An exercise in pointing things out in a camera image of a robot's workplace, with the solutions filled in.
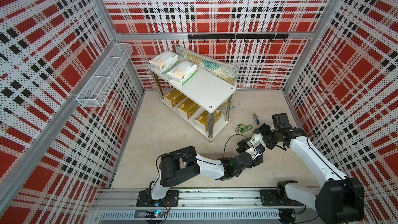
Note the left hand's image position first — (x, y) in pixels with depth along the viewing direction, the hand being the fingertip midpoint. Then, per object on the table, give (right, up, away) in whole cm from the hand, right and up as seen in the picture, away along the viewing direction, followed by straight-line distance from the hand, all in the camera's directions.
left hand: (256, 142), depth 80 cm
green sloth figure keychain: (-4, +5, +18) cm, 19 cm away
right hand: (+2, +4, +3) cm, 5 cm away
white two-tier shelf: (-28, +21, -11) cm, 36 cm away
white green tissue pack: (-1, +3, -4) cm, 5 cm away
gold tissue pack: (-48, +25, +18) cm, 57 cm away
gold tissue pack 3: (-29, +10, +6) cm, 31 cm away
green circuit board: (-50, -30, -10) cm, 59 cm away
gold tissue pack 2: (-38, +18, +13) cm, 44 cm away
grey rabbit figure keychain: (+7, +11, +22) cm, 26 cm away
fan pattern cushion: (-15, +37, 0) cm, 40 cm away
